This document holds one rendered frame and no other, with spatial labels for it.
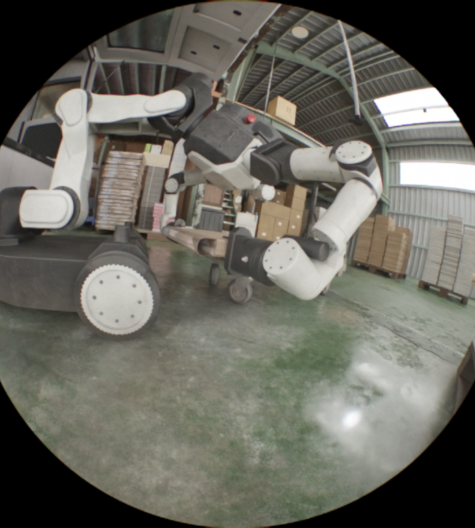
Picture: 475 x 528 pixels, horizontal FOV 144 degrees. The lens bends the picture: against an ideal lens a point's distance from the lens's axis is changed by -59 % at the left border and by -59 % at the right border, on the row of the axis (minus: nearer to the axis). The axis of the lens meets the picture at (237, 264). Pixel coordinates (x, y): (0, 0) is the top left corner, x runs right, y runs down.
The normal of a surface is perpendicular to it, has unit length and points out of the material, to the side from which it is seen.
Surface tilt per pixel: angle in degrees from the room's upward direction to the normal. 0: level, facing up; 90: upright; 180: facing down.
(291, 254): 62
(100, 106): 90
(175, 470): 0
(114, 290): 90
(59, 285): 90
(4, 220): 90
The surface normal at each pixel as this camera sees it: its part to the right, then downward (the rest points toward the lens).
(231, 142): 0.29, 0.26
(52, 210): 0.50, 0.24
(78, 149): 0.57, 0.59
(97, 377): 0.17, -0.97
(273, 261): -0.65, -0.48
